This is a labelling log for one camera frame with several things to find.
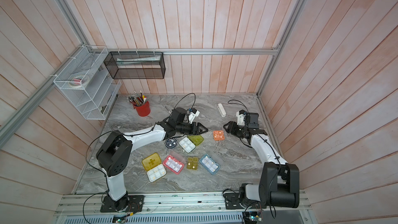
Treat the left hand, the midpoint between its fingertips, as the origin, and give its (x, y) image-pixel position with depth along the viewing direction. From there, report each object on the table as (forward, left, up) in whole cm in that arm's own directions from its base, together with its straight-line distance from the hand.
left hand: (204, 132), depth 84 cm
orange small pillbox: (+6, -10, -13) cm, 17 cm away
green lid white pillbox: (0, +9, -13) cm, 16 cm away
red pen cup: (+22, +41, -6) cm, 47 cm away
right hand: (+6, -14, -2) cm, 15 cm away
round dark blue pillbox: (0, +20, -12) cm, 23 cm away
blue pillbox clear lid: (-13, -3, -13) cm, 18 cm away
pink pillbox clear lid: (-13, +17, -13) cm, 25 cm away
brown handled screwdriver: (+27, +25, -13) cm, 39 cm away
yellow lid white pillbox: (-13, +29, -13) cm, 35 cm away
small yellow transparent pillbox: (-12, +7, -12) cm, 19 cm away
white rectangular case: (+25, -13, -10) cm, 30 cm away
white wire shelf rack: (+9, +58, +15) cm, 61 cm away
